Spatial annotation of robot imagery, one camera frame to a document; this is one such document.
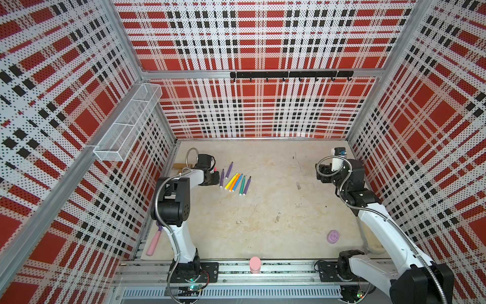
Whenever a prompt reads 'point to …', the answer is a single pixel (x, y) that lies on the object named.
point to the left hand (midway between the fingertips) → (216, 178)
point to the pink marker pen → (215, 169)
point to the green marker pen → (242, 185)
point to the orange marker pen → (235, 183)
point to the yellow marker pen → (232, 182)
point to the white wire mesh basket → (119, 141)
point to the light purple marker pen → (247, 186)
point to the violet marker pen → (229, 170)
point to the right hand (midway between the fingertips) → (325, 164)
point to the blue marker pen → (238, 182)
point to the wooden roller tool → (179, 166)
